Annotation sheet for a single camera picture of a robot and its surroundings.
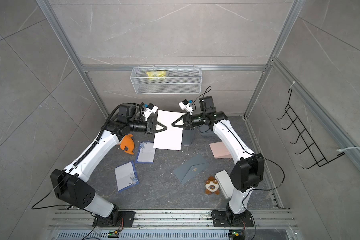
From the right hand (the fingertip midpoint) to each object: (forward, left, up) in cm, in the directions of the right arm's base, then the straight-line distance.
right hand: (174, 126), depth 70 cm
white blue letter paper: (-11, +31, -33) cm, 46 cm away
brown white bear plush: (-19, -20, -29) cm, 40 cm away
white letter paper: (-5, +2, -3) cm, 6 cm away
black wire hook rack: (-19, -59, 0) cm, 62 cm away
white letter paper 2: (+5, +21, -33) cm, 39 cm away
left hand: (-1, +4, 0) cm, 4 cm away
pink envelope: (+8, -29, -36) cm, 47 cm away
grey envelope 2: (-8, -8, -30) cm, 33 cm away
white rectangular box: (-18, -27, -30) cm, 44 cm away
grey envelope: (-3, -14, +1) cm, 14 cm away
